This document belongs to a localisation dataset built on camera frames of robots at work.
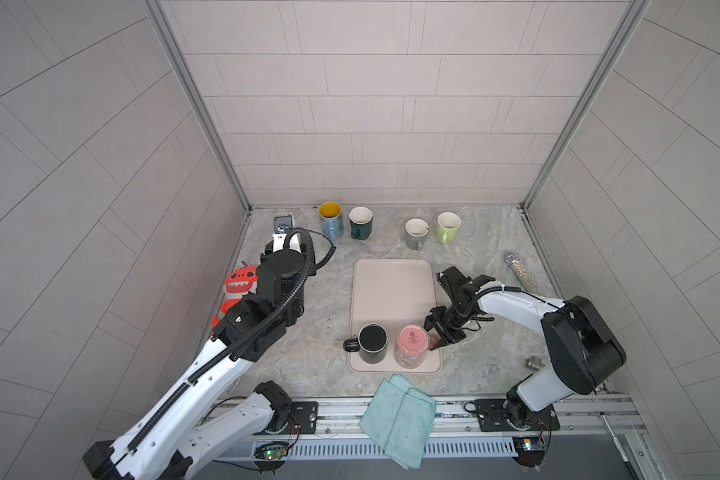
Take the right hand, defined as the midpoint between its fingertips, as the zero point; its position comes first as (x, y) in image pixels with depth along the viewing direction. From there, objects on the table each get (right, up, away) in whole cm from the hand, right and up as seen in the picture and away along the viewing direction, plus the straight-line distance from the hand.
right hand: (420, 335), depth 81 cm
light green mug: (+12, +30, +18) cm, 37 cm away
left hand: (-29, +29, -18) cm, 44 cm away
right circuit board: (+23, -22, -13) cm, 35 cm away
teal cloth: (-7, -16, -12) cm, 21 cm away
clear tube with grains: (+33, +20, +15) cm, 41 cm away
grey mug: (+2, +29, +21) cm, 36 cm away
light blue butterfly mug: (-27, +33, +18) cm, 47 cm away
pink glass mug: (-3, +1, -9) cm, 9 cm away
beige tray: (-7, +9, +11) cm, 16 cm away
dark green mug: (-17, +32, +19) cm, 41 cm away
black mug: (-13, +1, -7) cm, 15 cm away
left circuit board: (-35, -20, -17) cm, 44 cm away
